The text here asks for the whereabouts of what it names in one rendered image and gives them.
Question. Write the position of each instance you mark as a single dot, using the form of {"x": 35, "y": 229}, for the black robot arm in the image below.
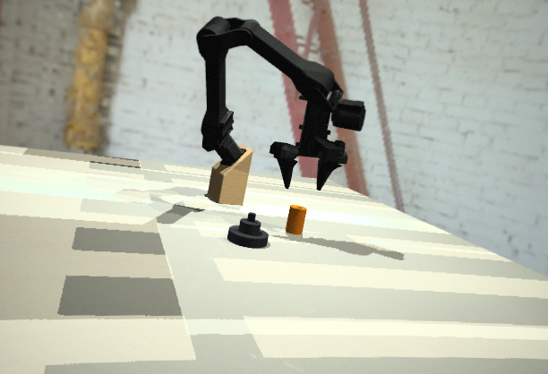
{"x": 312, "y": 80}

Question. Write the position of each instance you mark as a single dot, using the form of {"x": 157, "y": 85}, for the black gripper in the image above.
{"x": 286, "y": 153}

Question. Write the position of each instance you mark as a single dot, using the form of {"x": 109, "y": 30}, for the orange cylinder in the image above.
{"x": 295, "y": 219}

